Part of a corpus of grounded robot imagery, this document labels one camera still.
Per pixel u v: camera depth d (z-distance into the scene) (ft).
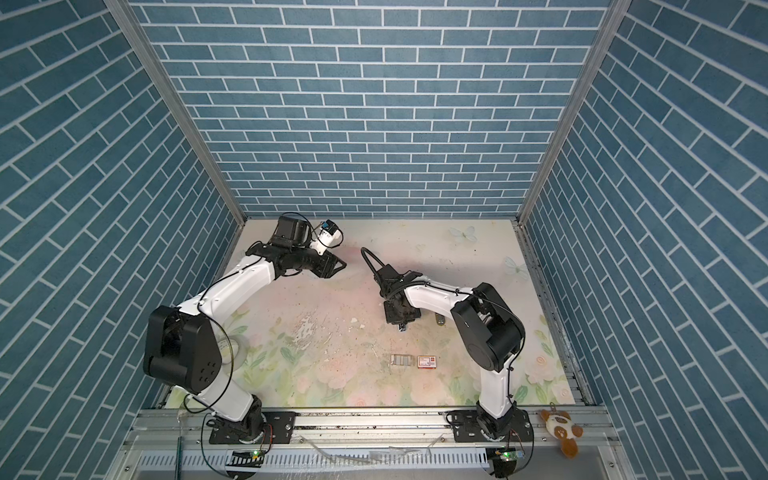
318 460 2.29
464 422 2.43
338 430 2.47
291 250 2.23
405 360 2.81
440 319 3.07
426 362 2.76
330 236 2.57
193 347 1.44
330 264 2.54
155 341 1.50
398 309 2.60
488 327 1.65
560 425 2.37
